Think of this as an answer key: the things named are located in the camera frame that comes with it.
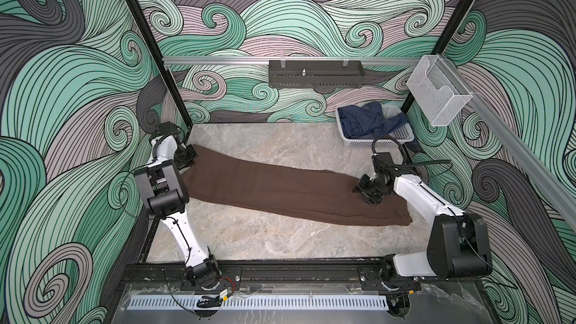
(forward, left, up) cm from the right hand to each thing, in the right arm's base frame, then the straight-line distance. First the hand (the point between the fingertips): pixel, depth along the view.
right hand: (355, 192), depth 87 cm
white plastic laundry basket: (+32, -30, 0) cm, 44 cm away
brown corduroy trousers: (+7, +37, -7) cm, 38 cm away
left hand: (+14, +68, +3) cm, 70 cm away
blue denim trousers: (+40, -14, 0) cm, 42 cm away
